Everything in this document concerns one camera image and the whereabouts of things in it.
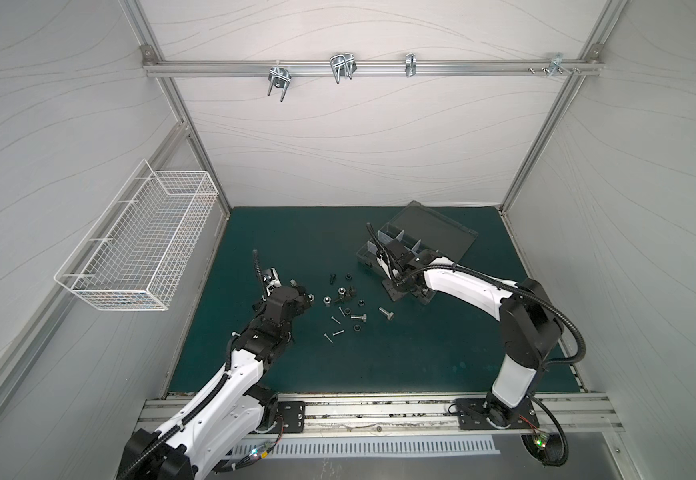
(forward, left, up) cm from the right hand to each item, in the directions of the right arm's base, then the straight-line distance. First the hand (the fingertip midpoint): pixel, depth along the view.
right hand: (399, 279), depth 91 cm
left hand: (-7, +31, +6) cm, 32 cm away
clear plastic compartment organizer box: (+28, -10, -8) cm, 31 cm away
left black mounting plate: (-37, +27, -7) cm, 46 cm away
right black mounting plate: (-34, -18, -7) cm, 39 cm away
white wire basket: (-10, +64, +24) cm, 69 cm away
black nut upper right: (+4, +16, -6) cm, 18 cm away
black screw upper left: (+4, +22, -7) cm, 23 cm away
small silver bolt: (-11, +10, -5) cm, 16 cm away
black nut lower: (-13, +12, -7) cm, 19 cm away
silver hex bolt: (-9, +2, -7) cm, 11 cm away
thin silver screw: (-16, +22, -7) cm, 28 cm away
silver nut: (-5, +22, -6) cm, 24 cm away
